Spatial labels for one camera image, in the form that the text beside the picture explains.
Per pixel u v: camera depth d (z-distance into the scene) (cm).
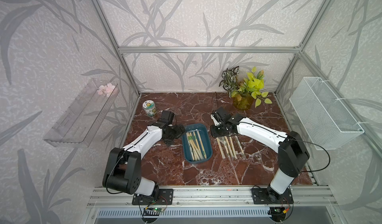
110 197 76
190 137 94
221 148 91
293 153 45
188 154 87
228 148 91
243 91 96
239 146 91
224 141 94
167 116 71
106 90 77
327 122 60
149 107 102
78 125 67
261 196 72
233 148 91
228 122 63
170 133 75
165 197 74
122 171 43
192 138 94
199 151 89
